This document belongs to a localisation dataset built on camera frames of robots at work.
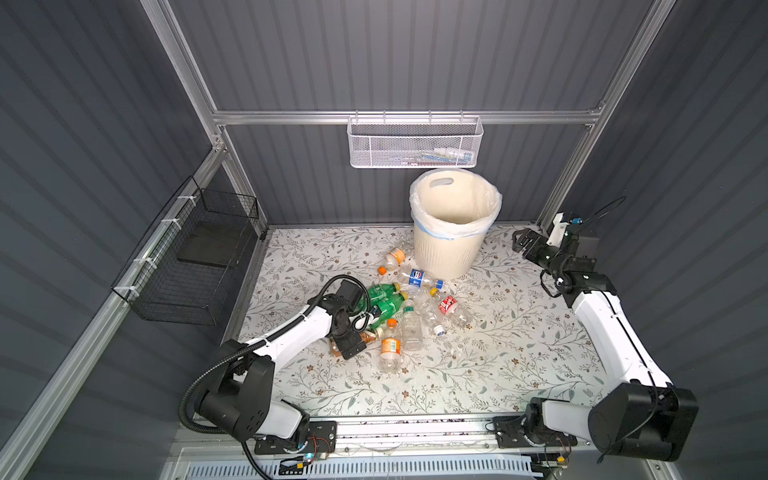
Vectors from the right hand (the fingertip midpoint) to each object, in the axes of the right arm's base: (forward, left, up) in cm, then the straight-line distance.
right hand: (531, 240), depth 79 cm
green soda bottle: (-2, +42, -22) cm, 48 cm away
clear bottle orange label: (-21, +38, -21) cm, 49 cm away
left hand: (-17, +52, -22) cm, 58 cm away
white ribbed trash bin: (+26, +16, -12) cm, 33 cm away
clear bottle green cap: (-14, +32, -26) cm, 43 cm away
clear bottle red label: (-8, +20, -21) cm, 31 cm away
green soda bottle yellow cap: (-9, +39, -21) cm, 45 cm away
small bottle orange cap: (+12, +37, -22) cm, 44 cm away
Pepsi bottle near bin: (+2, +30, -22) cm, 37 cm away
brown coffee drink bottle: (-18, +46, -22) cm, 54 cm away
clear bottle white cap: (-11, +26, -23) cm, 36 cm away
